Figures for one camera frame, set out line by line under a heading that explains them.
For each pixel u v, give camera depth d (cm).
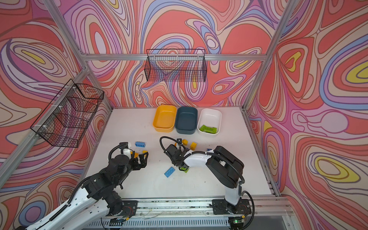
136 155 63
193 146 95
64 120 68
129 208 72
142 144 96
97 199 51
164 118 111
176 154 70
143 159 69
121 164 54
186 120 108
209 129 102
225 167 50
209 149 94
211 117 111
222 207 73
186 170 84
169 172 86
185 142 98
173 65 93
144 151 82
